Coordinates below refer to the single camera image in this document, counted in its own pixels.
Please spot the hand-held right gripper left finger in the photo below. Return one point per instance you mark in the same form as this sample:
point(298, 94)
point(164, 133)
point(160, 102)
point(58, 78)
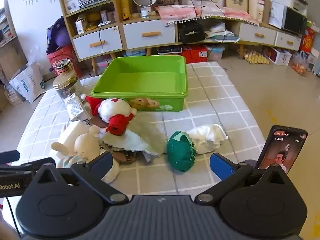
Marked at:
point(103, 163)

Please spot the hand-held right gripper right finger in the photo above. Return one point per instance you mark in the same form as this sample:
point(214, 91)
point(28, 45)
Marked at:
point(221, 166)

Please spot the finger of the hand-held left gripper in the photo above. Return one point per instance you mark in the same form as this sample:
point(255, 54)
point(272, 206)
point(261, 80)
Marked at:
point(30, 166)
point(10, 156)

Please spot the cream rabbit plush toy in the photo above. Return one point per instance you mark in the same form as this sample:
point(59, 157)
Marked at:
point(86, 146)

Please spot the white cloth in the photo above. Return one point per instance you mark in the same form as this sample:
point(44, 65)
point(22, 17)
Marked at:
point(207, 137)

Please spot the cream fluffy towel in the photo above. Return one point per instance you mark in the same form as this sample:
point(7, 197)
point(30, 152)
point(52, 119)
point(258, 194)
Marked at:
point(140, 142)

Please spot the green knitted hat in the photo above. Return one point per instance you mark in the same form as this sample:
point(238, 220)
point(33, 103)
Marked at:
point(180, 152)

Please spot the white plush toy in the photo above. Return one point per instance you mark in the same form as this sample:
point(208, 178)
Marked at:
point(73, 131)

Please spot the white plush with red scarf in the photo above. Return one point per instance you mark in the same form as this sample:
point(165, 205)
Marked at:
point(112, 110)

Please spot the green plastic bin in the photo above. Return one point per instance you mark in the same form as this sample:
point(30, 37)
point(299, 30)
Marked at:
point(145, 80)

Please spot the brown leather pouch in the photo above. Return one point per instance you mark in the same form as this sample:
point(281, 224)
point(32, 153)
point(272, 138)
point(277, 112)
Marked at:
point(125, 156)

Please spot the white patterned carton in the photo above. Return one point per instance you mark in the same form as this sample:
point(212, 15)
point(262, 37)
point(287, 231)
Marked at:
point(75, 107)

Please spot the black smartphone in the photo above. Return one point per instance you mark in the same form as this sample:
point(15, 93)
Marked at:
point(282, 150)

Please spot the grey checkered tablecloth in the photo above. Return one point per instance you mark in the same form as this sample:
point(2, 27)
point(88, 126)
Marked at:
point(217, 100)

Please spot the white cardboard box blue print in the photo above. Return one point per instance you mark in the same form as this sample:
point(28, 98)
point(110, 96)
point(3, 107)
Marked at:
point(26, 82)

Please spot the glass jar with gold lid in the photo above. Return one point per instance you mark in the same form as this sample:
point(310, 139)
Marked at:
point(66, 85)

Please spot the metal tin can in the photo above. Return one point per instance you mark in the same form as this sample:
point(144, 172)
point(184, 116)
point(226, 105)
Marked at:
point(64, 66)

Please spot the wooden side shelf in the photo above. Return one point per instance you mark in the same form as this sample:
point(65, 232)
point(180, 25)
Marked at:
point(11, 45)

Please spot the clear plastic storage box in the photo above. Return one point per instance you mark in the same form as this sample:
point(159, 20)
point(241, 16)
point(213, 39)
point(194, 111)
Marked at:
point(216, 53)

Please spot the row of yellow bottles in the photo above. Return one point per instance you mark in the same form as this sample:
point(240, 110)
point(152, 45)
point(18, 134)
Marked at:
point(256, 58)

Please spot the red patterned box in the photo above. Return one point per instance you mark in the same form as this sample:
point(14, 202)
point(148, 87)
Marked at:
point(62, 55)

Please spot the red shoe box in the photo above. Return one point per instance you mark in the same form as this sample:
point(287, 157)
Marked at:
point(193, 54)

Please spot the white box with picture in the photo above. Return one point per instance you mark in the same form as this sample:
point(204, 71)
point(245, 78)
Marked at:
point(277, 55)

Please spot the bag of oranges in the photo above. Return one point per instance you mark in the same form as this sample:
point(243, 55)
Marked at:
point(300, 66)

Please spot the purple bag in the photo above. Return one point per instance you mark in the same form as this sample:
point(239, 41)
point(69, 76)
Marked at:
point(60, 36)

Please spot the folded clothes pile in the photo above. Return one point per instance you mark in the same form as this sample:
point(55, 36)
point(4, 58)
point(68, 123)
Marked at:
point(220, 32)

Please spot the wooden cabinet with white drawers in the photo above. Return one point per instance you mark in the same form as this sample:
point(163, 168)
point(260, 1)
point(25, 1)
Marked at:
point(150, 33)

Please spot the black handbag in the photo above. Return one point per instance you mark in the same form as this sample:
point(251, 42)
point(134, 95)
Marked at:
point(191, 31)

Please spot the red and yellow bag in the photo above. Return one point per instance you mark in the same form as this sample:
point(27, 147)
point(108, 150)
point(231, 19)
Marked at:
point(307, 40)

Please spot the yellow bottle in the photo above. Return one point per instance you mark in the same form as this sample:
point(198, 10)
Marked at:
point(125, 10)

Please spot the pink tasselled runner cloth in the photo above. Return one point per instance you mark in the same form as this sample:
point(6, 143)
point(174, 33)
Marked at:
point(190, 12)

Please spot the white and red bottle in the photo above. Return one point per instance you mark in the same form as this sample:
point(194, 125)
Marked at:
point(261, 7)

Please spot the white box on shelf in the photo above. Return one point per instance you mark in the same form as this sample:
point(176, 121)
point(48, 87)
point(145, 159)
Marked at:
point(71, 2)

